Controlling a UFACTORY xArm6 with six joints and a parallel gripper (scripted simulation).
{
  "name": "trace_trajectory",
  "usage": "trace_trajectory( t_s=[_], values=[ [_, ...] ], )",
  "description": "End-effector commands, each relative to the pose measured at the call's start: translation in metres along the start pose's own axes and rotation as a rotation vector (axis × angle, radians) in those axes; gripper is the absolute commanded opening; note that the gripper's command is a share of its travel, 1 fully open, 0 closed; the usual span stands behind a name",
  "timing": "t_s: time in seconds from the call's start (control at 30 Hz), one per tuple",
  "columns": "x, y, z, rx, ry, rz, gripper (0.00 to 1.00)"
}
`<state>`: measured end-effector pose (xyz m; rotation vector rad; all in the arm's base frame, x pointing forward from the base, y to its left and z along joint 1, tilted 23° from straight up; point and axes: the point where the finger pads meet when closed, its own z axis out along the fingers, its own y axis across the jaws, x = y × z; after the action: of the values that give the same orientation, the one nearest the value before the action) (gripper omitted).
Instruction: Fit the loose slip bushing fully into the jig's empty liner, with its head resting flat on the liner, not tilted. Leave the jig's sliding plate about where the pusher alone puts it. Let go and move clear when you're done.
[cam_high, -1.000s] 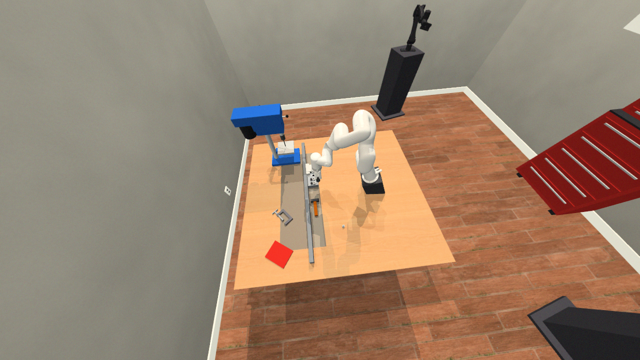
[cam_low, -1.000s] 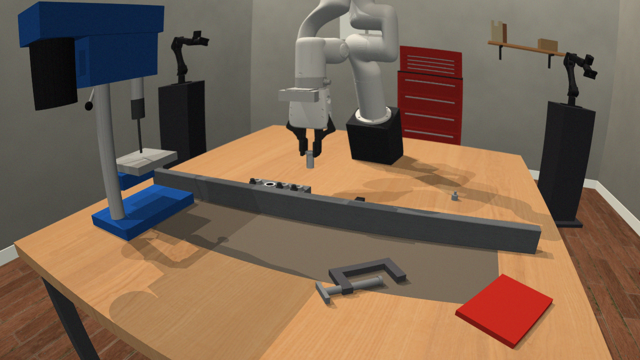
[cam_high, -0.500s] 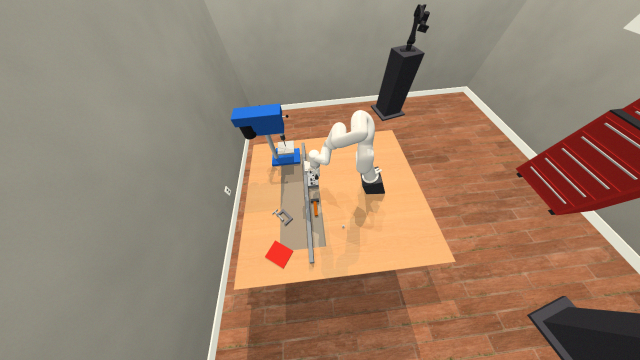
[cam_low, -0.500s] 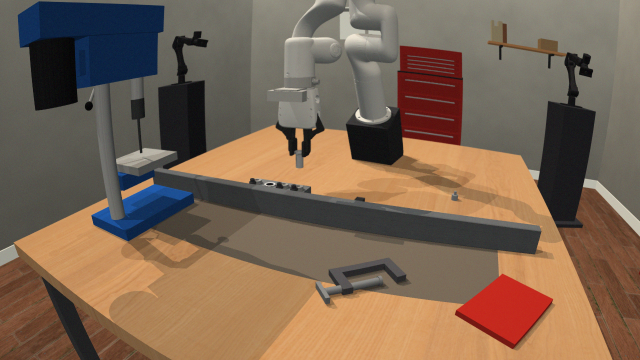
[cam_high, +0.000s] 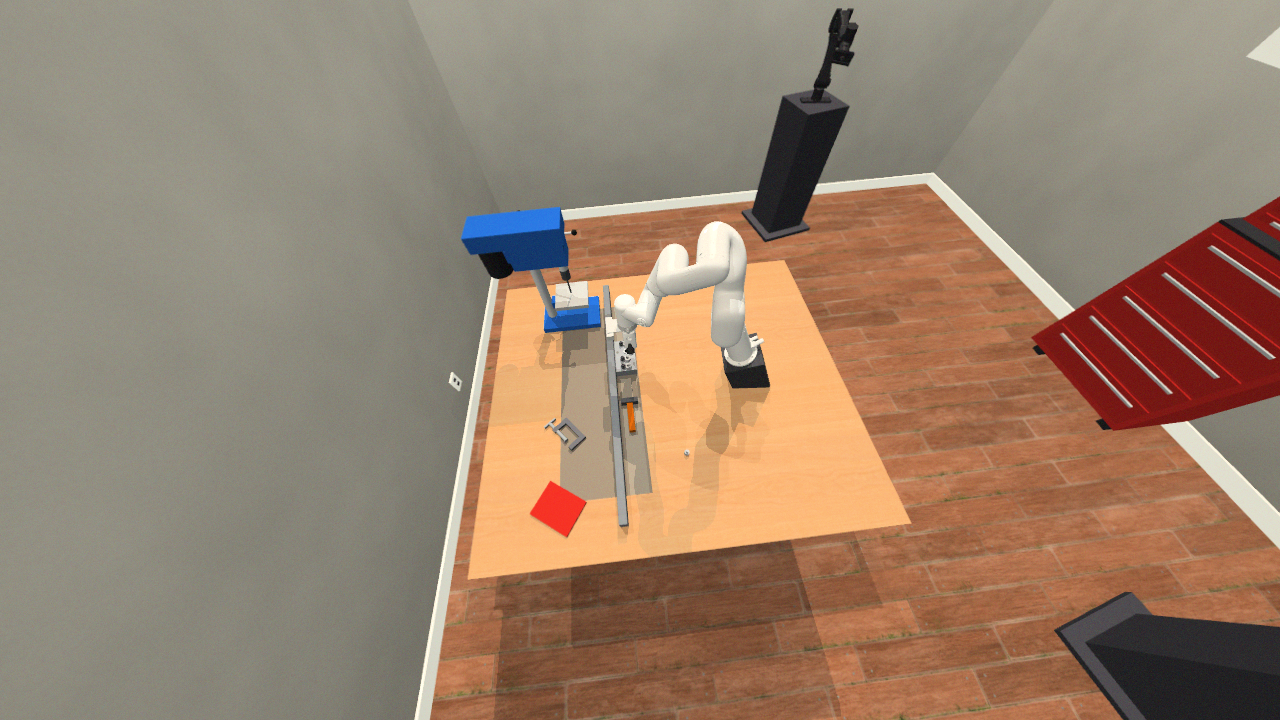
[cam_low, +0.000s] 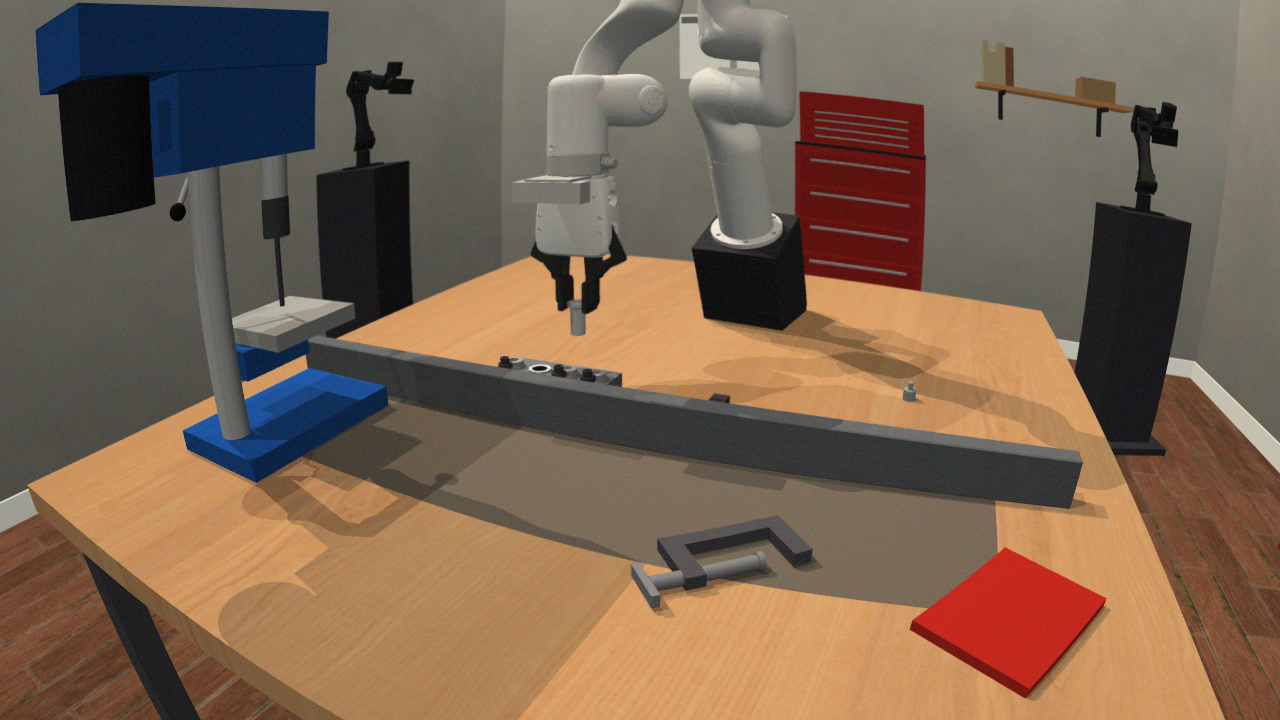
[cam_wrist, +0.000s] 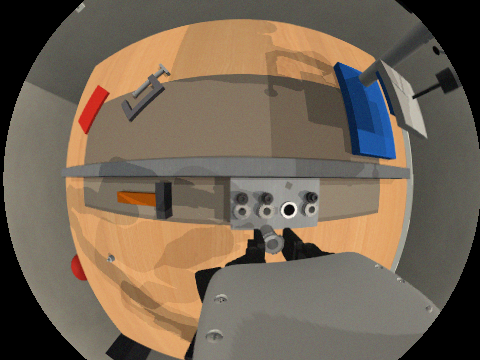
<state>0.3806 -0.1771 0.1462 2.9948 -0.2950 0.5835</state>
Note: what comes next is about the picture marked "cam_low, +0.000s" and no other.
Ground blue drill press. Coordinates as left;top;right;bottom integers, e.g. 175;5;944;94
35;3;388;483

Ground red flat square block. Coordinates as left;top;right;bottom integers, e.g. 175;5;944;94
910;548;1107;698

